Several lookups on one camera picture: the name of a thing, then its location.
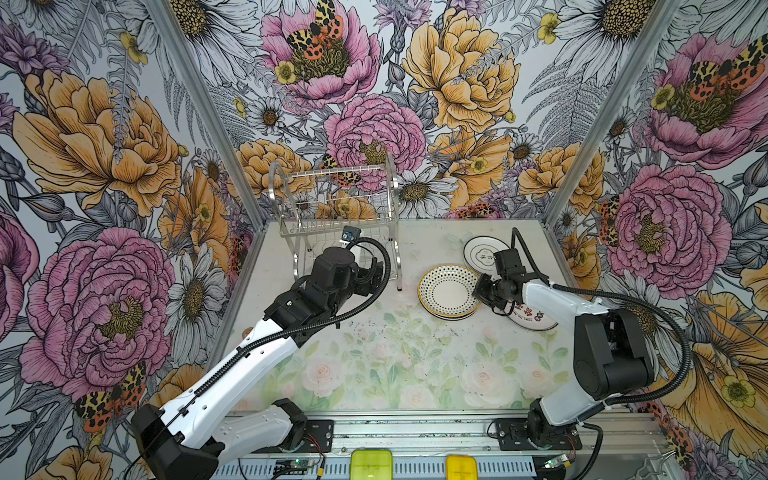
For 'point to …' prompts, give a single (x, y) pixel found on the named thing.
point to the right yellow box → (461, 467)
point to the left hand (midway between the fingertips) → (360, 269)
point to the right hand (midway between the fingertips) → (473, 300)
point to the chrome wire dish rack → (314, 207)
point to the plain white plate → (527, 316)
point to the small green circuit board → (291, 464)
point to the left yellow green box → (371, 464)
